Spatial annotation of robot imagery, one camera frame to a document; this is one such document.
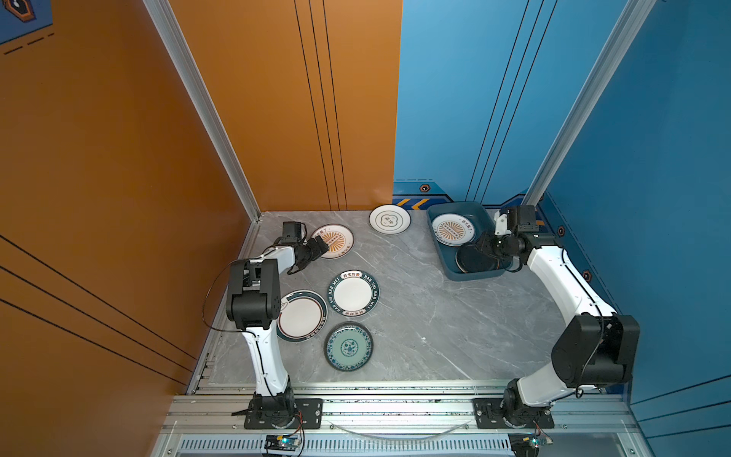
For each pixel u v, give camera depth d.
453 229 1.12
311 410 0.74
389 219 1.18
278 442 0.71
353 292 0.97
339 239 1.12
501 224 0.78
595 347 0.41
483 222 1.13
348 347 0.85
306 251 0.93
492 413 0.73
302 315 0.92
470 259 1.03
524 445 0.71
